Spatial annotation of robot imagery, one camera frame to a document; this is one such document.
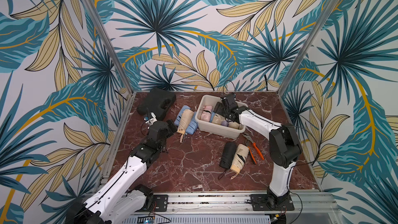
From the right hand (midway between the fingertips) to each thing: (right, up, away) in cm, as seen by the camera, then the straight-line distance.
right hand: (220, 108), depth 96 cm
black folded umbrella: (+3, -27, -10) cm, 29 cm away
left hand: (-29, -9, -17) cm, 35 cm away
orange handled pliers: (+18, -21, -2) cm, 27 cm away
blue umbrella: (-17, -11, +2) cm, 20 cm away
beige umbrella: (-21, -5, +2) cm, 22 cm away
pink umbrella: (-9, -4, +2) cm, 10 cm away
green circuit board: (-37, -52, -25) cm, 68 cm away
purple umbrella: (+3, -9, +2) cm, 10 cm away
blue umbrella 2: (-5, -4, +2) cm, 6 cm away
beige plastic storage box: (-5, -12, -10) cm, 16 cm away
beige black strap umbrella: (+10, -26, -10) cm, 29 cm away
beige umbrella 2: (-2, -6, -2) cm, 7 cm away
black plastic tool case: (-42, +4, +11) cm, 44 cm away
